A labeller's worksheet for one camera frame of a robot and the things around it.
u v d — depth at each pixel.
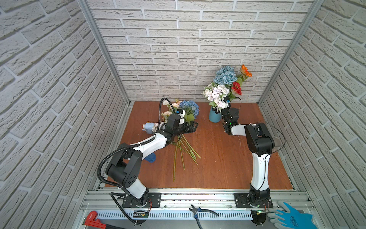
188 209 0.71
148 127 0.95
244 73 0.80
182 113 0.80
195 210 0.70
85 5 0.69
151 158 0.86
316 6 0.69
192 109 1.07
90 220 0.67
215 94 0.83
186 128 0.77
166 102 1.22
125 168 0.44
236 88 0.83
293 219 0.68
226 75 0.81
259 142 0.58
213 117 1.03
